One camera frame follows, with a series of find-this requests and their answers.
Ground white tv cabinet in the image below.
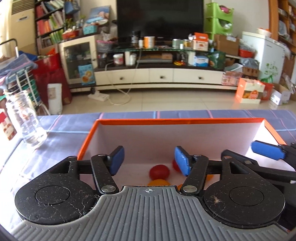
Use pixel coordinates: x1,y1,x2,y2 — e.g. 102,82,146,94
93,46,239,91

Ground orange fruit gift carton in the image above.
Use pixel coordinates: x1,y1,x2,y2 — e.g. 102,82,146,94
235,78,265,104

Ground brown wooden shelf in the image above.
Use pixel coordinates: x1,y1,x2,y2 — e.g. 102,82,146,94
268,0,295,52

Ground green stacked storage bins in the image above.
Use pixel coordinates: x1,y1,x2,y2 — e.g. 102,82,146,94
204,3,234,40

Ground brown cardboard box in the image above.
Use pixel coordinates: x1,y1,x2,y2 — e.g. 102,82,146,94
214,34,239,56

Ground black flat television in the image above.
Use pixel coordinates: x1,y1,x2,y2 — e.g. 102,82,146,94
116,0,204,46

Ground clear glass mug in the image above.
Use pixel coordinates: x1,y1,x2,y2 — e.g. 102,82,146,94
6,90,47,149

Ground white standing air conditioner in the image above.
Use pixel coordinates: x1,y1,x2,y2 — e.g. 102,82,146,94
10,0,36,54

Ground red tomato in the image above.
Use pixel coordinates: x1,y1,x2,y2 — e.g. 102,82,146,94
149,165,170,180

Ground black bookshelf with books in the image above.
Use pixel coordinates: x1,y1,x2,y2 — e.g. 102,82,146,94
35,0,71,51

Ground white wire laundry cart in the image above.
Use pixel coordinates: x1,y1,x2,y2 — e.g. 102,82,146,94
1,38,50,115

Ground white chest freezer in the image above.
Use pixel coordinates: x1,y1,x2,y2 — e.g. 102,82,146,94
242,32,285,84

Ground orange cardboard box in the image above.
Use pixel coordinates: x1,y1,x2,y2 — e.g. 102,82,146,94
78,118,292,187

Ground blue plaid bed sheet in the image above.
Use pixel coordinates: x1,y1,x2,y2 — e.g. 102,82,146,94
1,108,295,232

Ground white power strip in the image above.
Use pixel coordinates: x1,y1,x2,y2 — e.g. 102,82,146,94
88,91,109,102

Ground large orange fruit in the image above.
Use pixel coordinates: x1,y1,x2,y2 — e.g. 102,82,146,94
148,179,171,186

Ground white glass door cabinet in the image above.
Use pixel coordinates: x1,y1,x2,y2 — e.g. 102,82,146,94
58,34,99,85

